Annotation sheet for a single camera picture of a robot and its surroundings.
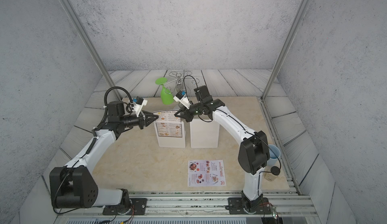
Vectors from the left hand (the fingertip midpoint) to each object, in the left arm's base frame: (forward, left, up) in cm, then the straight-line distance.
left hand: (158, 116), depth 78 cm
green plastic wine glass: (+23, -1, -8) cm, 25 cm away
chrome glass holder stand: (+24, -10, +1) cm, 26 cm away
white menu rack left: (-3, -5, -20) cm, 21 cm away
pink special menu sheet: (-20, -25, -26) cm, 41 cm away
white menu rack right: (-2, -24, -14) cm, 28 cm away
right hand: (0, -9, +1) cm, 9 cm away
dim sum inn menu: (0, -4, -6) cm, 7 cm away
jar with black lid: (-24, -58, -16) cm, 64 cm away
